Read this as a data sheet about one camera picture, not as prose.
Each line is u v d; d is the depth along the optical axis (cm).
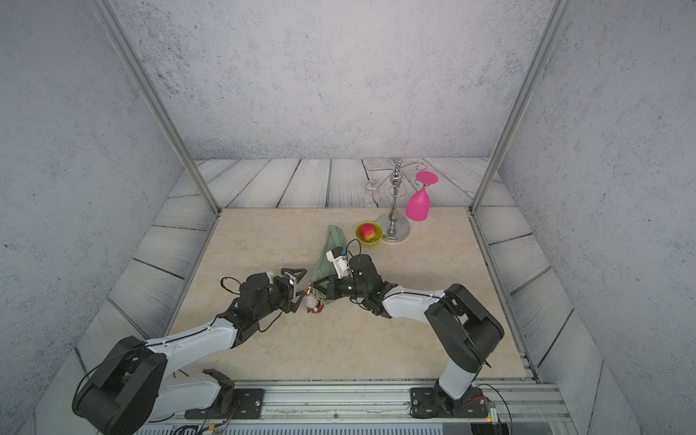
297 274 80
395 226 112
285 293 76
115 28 73
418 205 96
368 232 107
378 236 107
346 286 74
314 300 86
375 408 73
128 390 41
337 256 77
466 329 47
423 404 72
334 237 96
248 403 73
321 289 81
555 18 71
